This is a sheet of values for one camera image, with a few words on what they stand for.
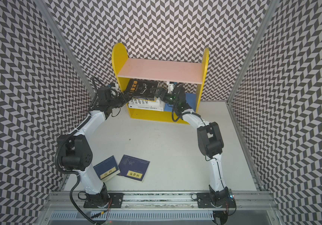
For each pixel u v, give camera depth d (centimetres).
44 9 72
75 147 48
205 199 72
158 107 93
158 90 78
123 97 79
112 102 76
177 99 70
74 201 65
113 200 72
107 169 81
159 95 79
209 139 57
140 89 91
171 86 82
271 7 67
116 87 82
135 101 92
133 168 83
